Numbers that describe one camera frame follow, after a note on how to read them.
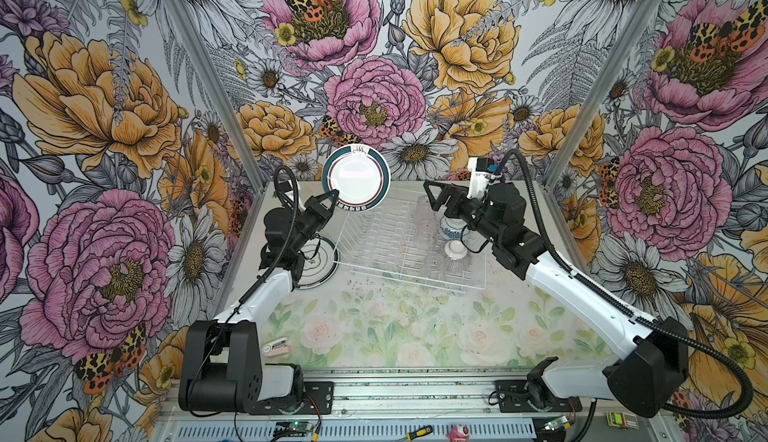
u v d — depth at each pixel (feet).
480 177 2.13
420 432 2.29
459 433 2.16
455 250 3.17
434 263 3.18
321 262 3.19
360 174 2.60
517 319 2.86
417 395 2.50
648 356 1.28
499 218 1.88
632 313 1.40
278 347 2.67
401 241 3.20
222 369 1.37
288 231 1.92
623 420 2.26
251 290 1.71
